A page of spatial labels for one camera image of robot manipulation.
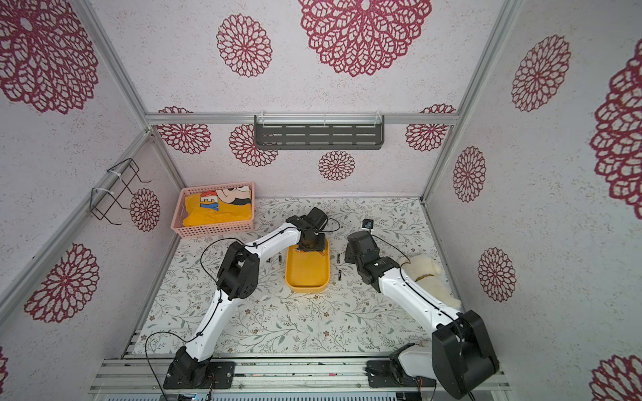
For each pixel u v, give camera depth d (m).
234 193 1.14
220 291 0.63
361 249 0.64
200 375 0.65
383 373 0.73
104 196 0.73
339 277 0.95
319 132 0.94
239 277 0.62
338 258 1.00
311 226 0.80
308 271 0.98
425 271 0.85
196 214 1.03
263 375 0.75
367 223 0.75
